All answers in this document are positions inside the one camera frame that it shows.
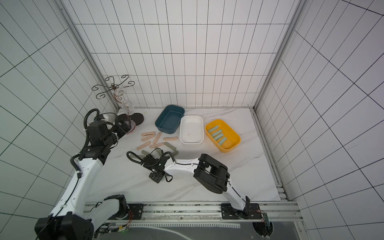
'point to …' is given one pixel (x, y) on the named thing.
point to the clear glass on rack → (127, 107)
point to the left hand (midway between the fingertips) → (126, 126)
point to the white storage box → (191, 129)
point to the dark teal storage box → (169, 120)
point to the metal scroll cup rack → (137, 118)
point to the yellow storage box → (233, 139)
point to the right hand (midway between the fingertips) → (157, 168)
